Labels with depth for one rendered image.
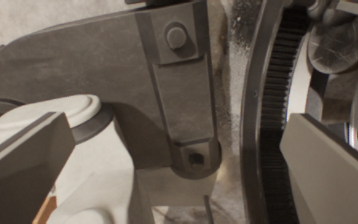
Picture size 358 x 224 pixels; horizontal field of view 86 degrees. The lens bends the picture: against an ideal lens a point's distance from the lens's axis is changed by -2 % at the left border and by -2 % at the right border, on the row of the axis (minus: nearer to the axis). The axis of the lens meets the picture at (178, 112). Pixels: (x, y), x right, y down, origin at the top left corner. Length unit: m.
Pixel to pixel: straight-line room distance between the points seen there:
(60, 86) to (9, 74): 0.11
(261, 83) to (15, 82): 0.54
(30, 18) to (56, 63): 0.22
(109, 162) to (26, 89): 0.34
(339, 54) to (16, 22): 0.74
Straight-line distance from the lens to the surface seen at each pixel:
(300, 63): 0.37
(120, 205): 0.22
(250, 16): 0.68
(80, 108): 0.40
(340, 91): 0.98
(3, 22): 0.77
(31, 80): 0.59
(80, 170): 0.34
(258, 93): 0.35
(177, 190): 1.05
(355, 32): 0.30
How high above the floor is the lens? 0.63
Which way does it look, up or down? 58 degrees down
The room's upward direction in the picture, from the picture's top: 172 degrees clockwise
